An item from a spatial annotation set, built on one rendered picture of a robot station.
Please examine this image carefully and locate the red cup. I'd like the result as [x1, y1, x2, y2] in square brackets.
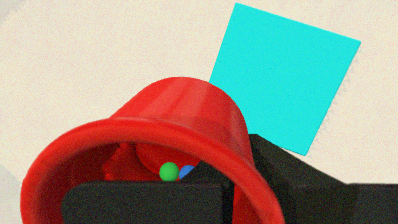
[20, 77, 285, 224]

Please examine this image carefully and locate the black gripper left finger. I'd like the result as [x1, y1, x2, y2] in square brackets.
[60, 160, 235, 224]

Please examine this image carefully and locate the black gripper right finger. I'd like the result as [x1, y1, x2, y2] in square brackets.
[249, 134, 398, 224]

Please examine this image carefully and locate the green marble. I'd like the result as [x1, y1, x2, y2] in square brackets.
[159, 162, 179, 181]

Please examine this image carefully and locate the blue marble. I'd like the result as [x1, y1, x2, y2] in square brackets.
[179, 165, 194, 179]

